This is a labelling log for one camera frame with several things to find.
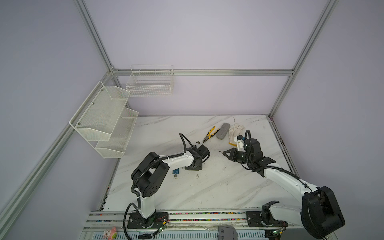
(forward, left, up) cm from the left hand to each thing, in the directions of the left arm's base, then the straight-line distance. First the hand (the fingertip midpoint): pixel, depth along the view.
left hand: (194, 167), depth 91 cm
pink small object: (-33, +38, 0) cm, 50 cm away
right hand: (+3, -16, +13) cm, 21 cm away
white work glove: (+28, -29, 0) cm, 41 cm away
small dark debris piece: (+19, -3, -1) cm, 20 cm away
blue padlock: (-2, +11, -1) cm, 11 cm away
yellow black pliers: (+26, -12, 0) cm, 28 cm away
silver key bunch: (-5, -3, -1) cm, 6 cm away
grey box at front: (-33, -16, 0) cm, 37 cm away
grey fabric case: (+28, -21, +2) cm, 35 cm away
